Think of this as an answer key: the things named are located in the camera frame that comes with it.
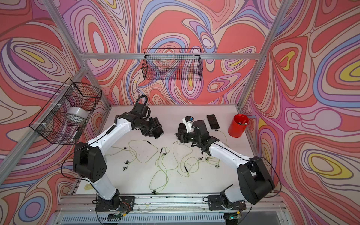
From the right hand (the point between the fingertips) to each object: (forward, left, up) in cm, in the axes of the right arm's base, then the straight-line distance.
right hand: (177, 138), depth 83 cm
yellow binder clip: (-22, +52, -13) cm, 58 cm away
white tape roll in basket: (+4, +51, +19) cm, 54 cm away
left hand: (+7, +10, +1) cm, 12 cm away
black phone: (+19, -3, -16) cm, 25 cm away
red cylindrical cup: (+10, -40, -3) cm, 41 cm away
